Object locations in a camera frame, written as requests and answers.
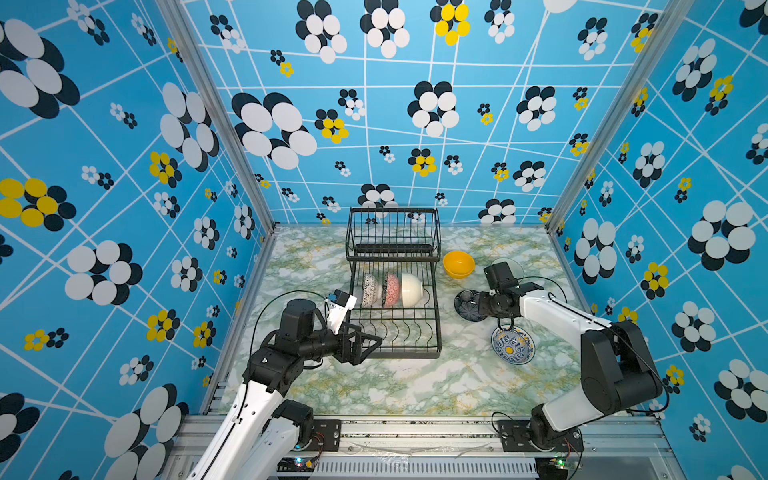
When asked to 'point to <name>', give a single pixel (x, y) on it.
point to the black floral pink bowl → (393, 290)
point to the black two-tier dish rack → (397, 240)
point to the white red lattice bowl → (372, 290)
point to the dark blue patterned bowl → (466, 304)
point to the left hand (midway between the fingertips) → (373, 334)
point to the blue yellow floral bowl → (515, 346)
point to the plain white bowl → (412, 289)
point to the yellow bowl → (458, 264)
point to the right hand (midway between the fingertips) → (491, 305)
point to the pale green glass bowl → (515, 267)
